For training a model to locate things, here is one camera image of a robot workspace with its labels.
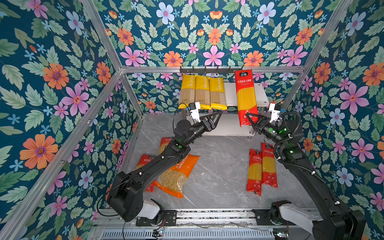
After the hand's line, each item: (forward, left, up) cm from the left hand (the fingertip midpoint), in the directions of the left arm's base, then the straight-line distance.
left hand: (221, 111), depth 63 cm
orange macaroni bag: (-15, +26, -38) cm, 49 cm away
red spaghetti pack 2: (-16, -21, -39) cm, 47 cm away
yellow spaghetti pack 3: (+16, -1, -6) cm, 17 cm away
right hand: (-1, -12, -1) cm, 12 cm away
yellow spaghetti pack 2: (+21, +7, -5) cm, 23 cm away
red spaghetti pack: (-15, -30, -39) cm, 51 cm away
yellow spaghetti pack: (+21, +15, -5) cm, 27 cm away
